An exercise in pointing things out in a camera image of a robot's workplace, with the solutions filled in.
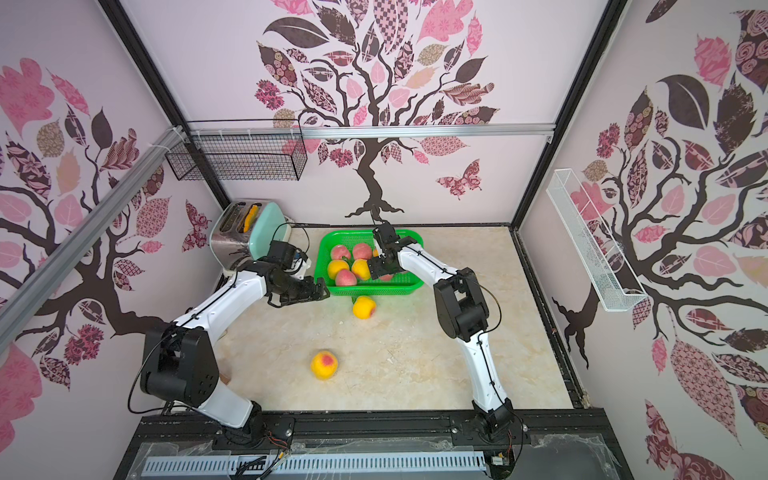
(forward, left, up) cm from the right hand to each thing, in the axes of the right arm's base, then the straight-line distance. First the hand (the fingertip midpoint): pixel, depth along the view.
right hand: (384, 269), depth 100 cm
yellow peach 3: (-14, +6, -1) cm, 16 cm away
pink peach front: (-6, -1, +4) cm, 8 cm away
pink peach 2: (-5, +13, +3) cm, 14 cm away
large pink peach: (+7, +8, +2) cm, 11 cm away
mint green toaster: (+8, +46, +12) cm, 49 cm away
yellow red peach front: (-33, +16, 0) cm, 36 cm away
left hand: (-15, +21, +5) cm, 26 cm away
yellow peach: (+1, +17, +1) cm, 17 cm away
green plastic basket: (-2, -7, -6) cm, 9 cm away
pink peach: (+7, +16, +2) cm, 17 cm away
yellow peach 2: (0, +8, +2) cm, 8 cm away
